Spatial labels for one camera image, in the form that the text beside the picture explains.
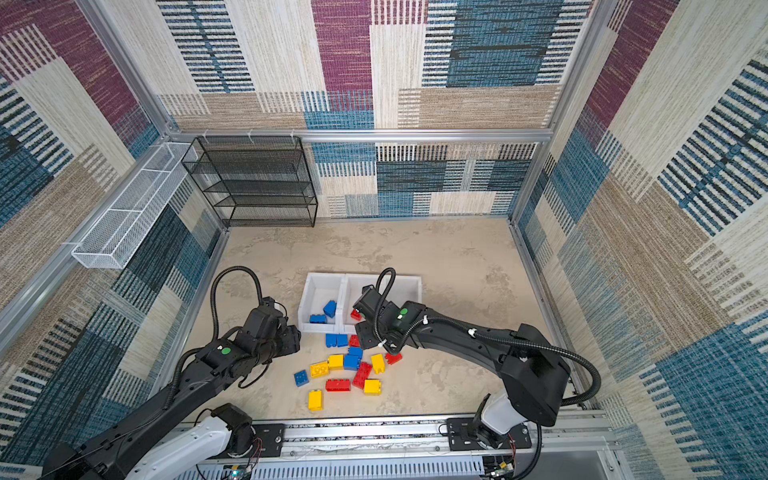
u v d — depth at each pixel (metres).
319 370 0.84
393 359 0.86
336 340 0.89
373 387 0.80
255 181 1.11
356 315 0.92
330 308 0.93
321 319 0.92
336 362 0.83
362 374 0.83
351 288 0.97
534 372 0.42
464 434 0.73
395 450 0.73
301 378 0.82
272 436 0.74
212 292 0.65
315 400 0.79
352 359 0.85
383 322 0.62
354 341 0.88
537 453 0.71
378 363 0.83
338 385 0.79
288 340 0.73
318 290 1.00
